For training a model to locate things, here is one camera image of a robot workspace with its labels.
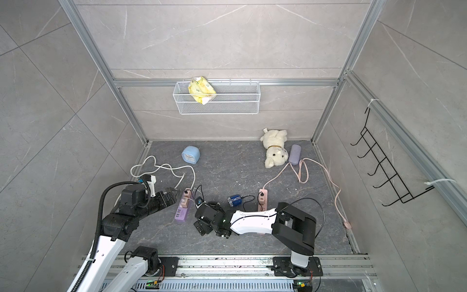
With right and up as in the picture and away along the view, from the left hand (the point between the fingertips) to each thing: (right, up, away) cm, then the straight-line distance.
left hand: (173, 192), depth 75 cm
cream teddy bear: (+50, +24, +34) cm, 65 cm away
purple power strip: (0, -12, +11) cm, 16 cm away
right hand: (+12, -14, +8) cm, 20 cm away
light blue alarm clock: (0, +16, +27) cm, 32 cm away
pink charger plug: (+2, -7, +9) cm, 12 cm away
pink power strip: (+39, -6, +11) cm, 41 cm away
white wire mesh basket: (+24, +48, +27) cm, 60 cm away
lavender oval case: (+62, +14, +33) cm, 71 cm away
